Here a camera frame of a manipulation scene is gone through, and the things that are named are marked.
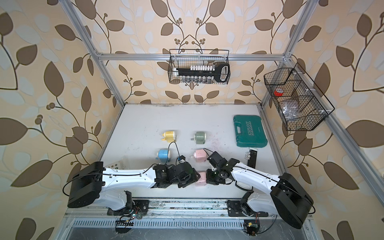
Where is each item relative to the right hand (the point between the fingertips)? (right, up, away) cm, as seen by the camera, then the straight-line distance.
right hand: (206, 181), depth 82 cm
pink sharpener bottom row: (-3, +2, -5) cm, 6 cm away
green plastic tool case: (+29, +26, +16) cm, 43 cm away
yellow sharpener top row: (-23, +24, +13) cm, 35 cm away
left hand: (-4, +4, -6) cm, 8 cm away
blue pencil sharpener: (-24, +14, +3) cm, 28 cm away
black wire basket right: (+46, +42, -9) cm, 63 cm away
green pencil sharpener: (-4, +23, +10) cm, 26 cm away
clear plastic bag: (+39, +39, -12) cm, 57 cm away
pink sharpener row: (-4, +13, +4) cm, 15 cm away
